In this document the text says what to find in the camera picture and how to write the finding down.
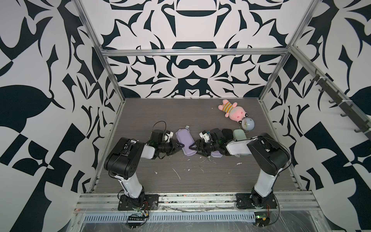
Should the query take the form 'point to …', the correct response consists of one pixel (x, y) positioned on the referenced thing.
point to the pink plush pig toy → (236, 113)
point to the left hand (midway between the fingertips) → (183, 144)
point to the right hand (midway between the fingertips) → (192, 148)
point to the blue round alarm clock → (248, 124)
